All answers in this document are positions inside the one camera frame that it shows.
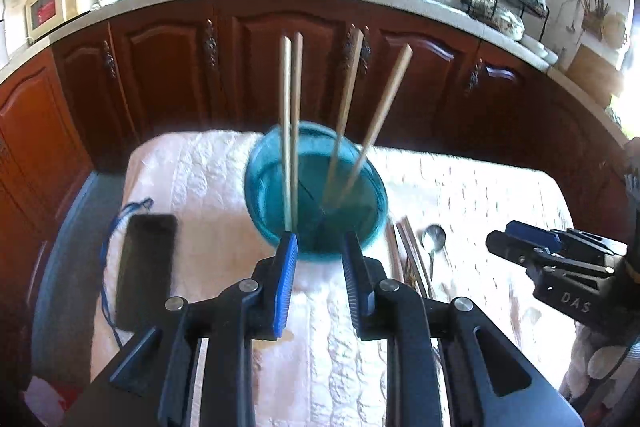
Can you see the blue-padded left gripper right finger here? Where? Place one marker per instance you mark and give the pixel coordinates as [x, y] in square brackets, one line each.
[447, 363]

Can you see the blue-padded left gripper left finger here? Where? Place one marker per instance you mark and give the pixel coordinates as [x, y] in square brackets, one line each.
[203, 349]

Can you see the metal spoon wooden handle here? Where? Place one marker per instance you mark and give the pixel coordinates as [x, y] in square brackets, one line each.
[433, 240]

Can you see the metal fork wooden handle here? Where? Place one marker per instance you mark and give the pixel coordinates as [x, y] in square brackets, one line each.
[416, 269]

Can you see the floral ceramic utensil cup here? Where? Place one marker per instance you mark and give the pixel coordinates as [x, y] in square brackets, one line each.
[325, 215]

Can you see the wooden chopstick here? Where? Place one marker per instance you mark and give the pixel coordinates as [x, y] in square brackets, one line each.
[297, 69]
[343, 111]
[397, 269]
[392, 86]
[285, 124]

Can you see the stone kitchen countertop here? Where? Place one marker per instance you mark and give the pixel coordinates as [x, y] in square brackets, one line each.
[432, 10]

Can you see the dark wooden kitchen cabinets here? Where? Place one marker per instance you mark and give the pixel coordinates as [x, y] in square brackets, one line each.
[86, 101]

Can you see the white gloved right hand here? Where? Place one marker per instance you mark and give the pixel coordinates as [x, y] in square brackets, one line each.
[595, 359]

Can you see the pink quilted table cloth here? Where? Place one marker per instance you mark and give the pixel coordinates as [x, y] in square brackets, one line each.
[319, 373]

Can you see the wooden cutting board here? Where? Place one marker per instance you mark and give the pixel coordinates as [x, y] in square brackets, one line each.
[597, 77]

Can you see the black phone with lanyard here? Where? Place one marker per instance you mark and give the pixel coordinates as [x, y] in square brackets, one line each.
[144, 276]

